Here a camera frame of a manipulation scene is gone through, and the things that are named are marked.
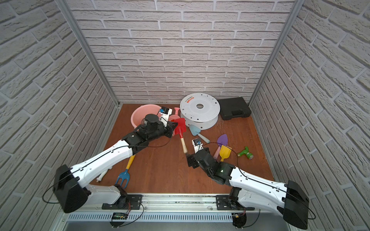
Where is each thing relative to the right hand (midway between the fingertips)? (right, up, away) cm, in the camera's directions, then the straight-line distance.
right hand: (194, 151), depth 78 cm
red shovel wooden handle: (-8, +13, -1) cm, 15 cm away
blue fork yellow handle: (-41, -15, +5) cm, 43 cm away
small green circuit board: (-39, -32, -6) cm, 51 cm away
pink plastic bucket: (-36, +22, +15) cm, 44 cm away
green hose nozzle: (+34, -3, +12) cm, 36 cm away
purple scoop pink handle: (+20, +3, +19) cm, 28 cm away
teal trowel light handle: (+2, +9, +25) cm, 26 cm away
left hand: (-11, +19, -2) cm, 22 cm away
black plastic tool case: (+31, +27, +29) cm, 51 cm away
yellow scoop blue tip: (+20, -4, +13) cm, 24 cm away
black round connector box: (+22, -31, -10) cm, 39 cm away
